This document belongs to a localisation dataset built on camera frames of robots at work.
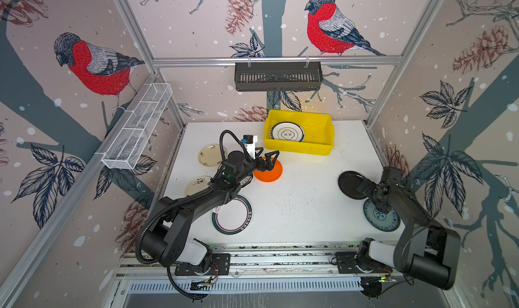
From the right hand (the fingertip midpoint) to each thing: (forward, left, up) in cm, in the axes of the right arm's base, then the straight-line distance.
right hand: (369, 191), depth 89 cm
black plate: (+4, +8, 0) cm, 9 cm away
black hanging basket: (+51, +42, +27) cm, 71 cm away
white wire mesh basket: (-2, +97, +29) cm, 102 cm away
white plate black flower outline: (+37, +36, 0) cm, 52 cm away
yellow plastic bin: (+39, +18, -1) cm, 43 cm away
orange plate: (+7, +45, -1) cm, 46 cm away
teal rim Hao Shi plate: (-7, +54, +18) cm, 57 cm away
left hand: (+7, +43, +21) cm, 49 cm away
